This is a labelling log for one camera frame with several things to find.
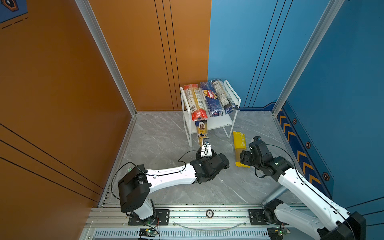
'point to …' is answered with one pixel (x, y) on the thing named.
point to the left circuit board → (148, 232)
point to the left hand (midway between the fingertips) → (207, 148)
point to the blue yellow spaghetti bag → (202, 130)
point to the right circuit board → (277, 233)
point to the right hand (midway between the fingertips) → (244, 156)
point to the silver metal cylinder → (273, 195)
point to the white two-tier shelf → (225, 122)
